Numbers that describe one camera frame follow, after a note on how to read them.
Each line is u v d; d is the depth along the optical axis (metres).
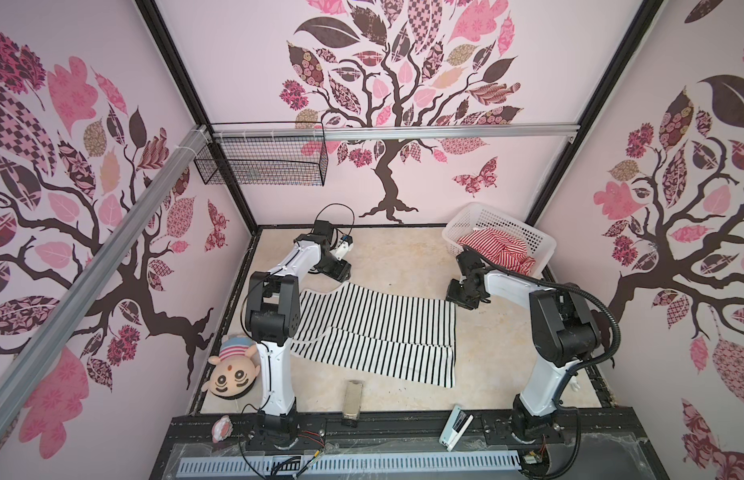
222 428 0.70
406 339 0.90
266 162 1.22
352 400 0.76
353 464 0.70
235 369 0.76
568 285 0.53
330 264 0.88
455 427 0.73
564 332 0.50
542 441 0.72
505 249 1.07
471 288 0.75
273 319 0.56
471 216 1.16
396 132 0.95
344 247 0.92
